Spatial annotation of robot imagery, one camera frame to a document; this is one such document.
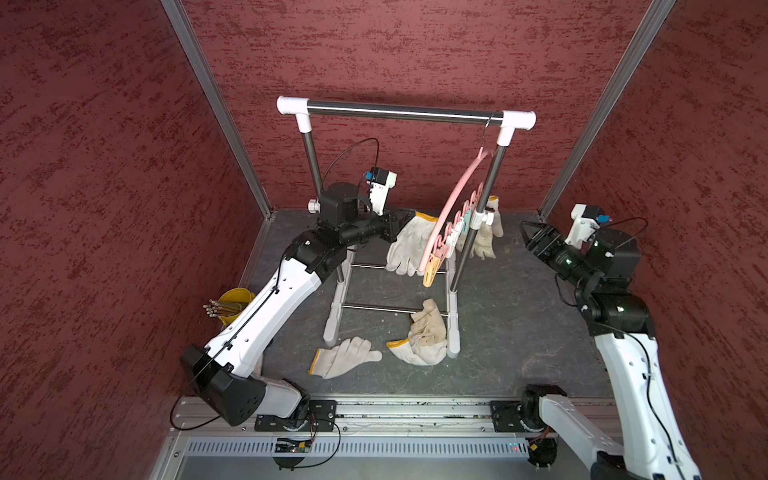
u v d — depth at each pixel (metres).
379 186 0.57
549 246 0.56
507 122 0.48
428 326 0.85
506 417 0.74
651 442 0.37
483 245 0.81
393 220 0.56
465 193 0.48
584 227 0.57
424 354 0.83
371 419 0.76
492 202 0.77
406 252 0.73
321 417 0.74
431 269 0.51
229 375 0.38
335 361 0.81
